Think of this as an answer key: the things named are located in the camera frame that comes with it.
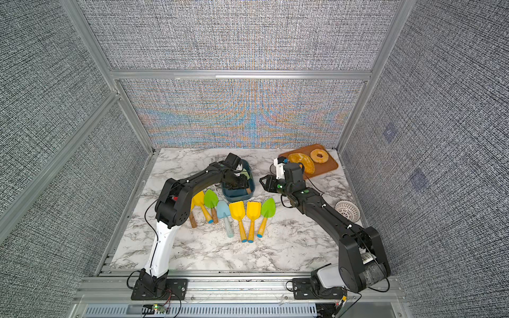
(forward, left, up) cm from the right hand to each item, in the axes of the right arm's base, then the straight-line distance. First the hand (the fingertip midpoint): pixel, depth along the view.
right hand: (263, 174), depth 83 cm
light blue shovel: (-7, +19, -20) cm, 28 cm away
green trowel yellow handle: (-7, -3, -20) cm, 21 cm away
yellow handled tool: (-7, +12, -19) cm, 24 cm away
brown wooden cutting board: (+20, -34, -21) cm, 44 cm away
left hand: (+6, +7, -17) cm, 20 cm away
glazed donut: (+25, -31, -18) cm, 44 cm away
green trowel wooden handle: (-2, +25, -20) cm, 32 cm away
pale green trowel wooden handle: (+3, +7, -18) cm, 20 cm away
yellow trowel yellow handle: (-8, +4, -19) cm, 21 cm away
